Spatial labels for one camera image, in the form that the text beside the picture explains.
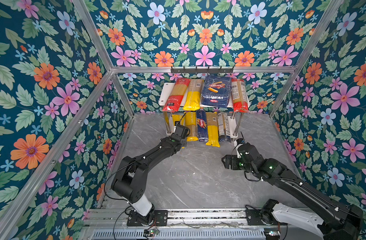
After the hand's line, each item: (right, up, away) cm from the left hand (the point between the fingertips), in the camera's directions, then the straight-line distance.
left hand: (182, 134), depth 90 cm
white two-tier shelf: (+40, +11, +26) cm, 49 cm away
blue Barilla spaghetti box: (+13, +6, +9) cm, 16 cm away
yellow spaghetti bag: (+7, +19, -15) cm, 25 cm away
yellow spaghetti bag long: (+20, +3, +9) cm, 22 cm away
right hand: (+25, -12, -14) cm, 31 cm away
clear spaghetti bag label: (+28, +7, +12) cm, 31 cm away
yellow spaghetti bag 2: (+5, +8, +12) cm, 16 cm away
